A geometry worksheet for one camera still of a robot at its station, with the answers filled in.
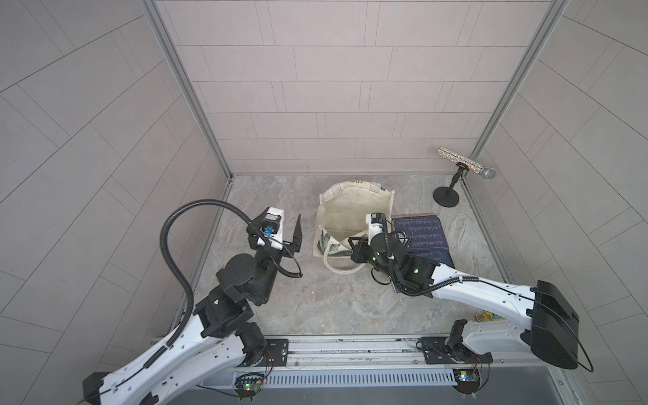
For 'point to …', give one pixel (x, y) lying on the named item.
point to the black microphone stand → (449, 197)
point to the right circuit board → (467, 380)
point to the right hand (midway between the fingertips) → (345, 242)
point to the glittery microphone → (487, 172)
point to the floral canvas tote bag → (342, 213)
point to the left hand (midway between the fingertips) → (289, 210)
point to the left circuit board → (248, 385)
